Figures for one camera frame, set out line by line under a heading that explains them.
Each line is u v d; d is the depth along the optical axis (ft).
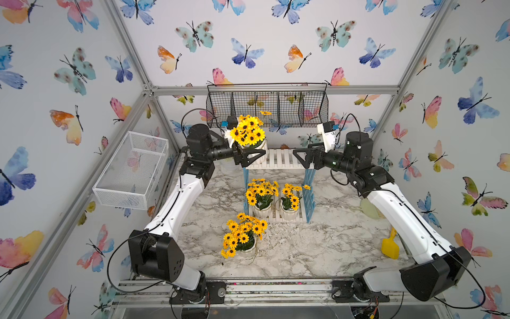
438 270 1.23
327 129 1.94
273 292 2.48
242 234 2.38
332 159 1.98
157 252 1.35
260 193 2.65
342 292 2.41
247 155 1.98
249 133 1.85
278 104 3.02
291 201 2.62
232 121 1.85
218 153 1.99
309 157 1.99
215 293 2.38
